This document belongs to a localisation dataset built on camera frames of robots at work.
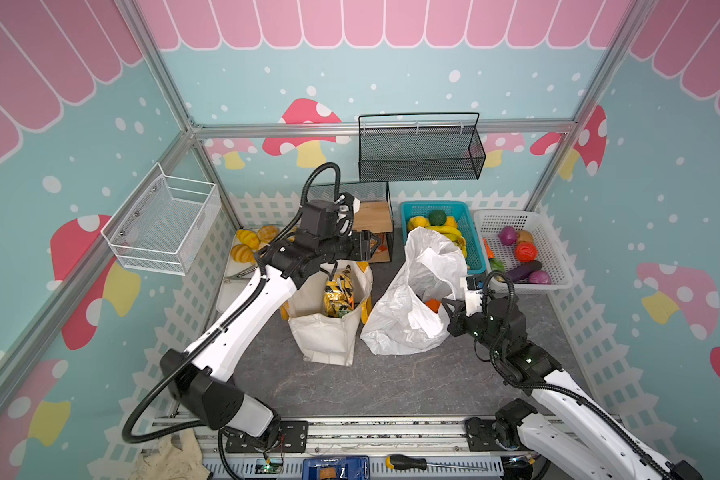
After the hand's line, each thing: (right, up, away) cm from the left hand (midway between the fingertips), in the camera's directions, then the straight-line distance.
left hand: (371, 246), depth 72 cm
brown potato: (+58, +6, +40) cm, 71 cm away
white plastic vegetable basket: (+50, +12, +52) cm, 73 cm away
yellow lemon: (+18, +11, +40) cm, 45 cm away
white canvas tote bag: (-13, -24, +5) cm, 28 cm away
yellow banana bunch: (+31, +6, +39) cm, 50 cm away
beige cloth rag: (-47, -51, -1) cm, 69 cm away
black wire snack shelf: (0, +13, +31) cm, 34 cm away
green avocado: (+25, +12, +39) cm, 48 cm away
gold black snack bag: (-9, -13, +12) cm, 20 cm away
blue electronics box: (-8, -49, -7) cm, 50 cm away
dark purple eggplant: (+53, -8, +33) cm, 63 cm away
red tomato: (+55, 0, +33) cm, 65 cm away
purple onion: (+52, +6, +40) cm, 65 cm away
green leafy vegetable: (+45, -5, +34) cm, 57 cm away
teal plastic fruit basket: (+35, -4, +27) cm, 44 cm away
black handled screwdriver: (+7, -51, -2) cm, 51 cm away
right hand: (+18, -14, +4) cm, 23 cm away
